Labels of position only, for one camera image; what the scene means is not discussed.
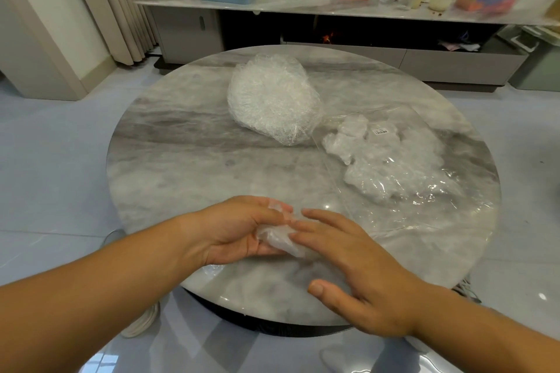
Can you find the person's left hand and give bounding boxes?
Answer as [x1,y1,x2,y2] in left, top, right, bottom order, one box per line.
[179,196,294,266]

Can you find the person's right hand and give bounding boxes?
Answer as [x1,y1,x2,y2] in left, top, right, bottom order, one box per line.
[289,208,434,337]

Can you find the single clear plastic cap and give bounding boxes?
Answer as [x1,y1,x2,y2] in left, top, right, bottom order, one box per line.
[256,206,316,258]

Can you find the clear plastic bag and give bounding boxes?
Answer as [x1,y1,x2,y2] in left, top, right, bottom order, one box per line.
[310,106,500,230]

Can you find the clear bag of caps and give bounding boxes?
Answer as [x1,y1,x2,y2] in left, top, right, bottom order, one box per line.
[322,115,452,203]

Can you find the pile of clear plastic caps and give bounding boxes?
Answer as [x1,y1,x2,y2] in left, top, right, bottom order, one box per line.
[227,54,323,146]

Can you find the person's left forearm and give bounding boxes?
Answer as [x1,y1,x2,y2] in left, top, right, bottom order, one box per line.
[0,215,211,373]

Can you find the green storage bin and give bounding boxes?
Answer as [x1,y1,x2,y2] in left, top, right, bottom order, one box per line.
[510,26,560,92]

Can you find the grey sneaker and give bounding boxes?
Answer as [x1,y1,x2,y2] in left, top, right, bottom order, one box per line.
[450,274,482,304]
[103,230,161,339]

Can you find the black table base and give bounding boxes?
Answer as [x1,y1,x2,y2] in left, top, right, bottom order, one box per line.
[184,288,351,337]

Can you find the long grey low cabinet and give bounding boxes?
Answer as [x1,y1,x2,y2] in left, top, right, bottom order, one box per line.
[135,0,560,88]

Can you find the beige curtain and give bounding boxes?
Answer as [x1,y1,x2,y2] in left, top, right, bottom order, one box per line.
[59,0,159,66]

